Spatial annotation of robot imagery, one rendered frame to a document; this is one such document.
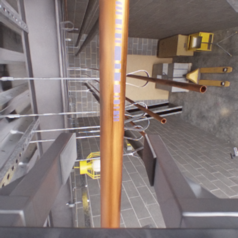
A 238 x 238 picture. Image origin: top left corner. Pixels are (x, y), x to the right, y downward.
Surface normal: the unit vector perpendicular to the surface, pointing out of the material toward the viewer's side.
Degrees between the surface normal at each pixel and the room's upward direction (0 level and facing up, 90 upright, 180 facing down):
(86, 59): 90
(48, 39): 90
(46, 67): 90
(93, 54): 90
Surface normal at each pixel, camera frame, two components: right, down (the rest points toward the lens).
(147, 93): 0.27, 0.30
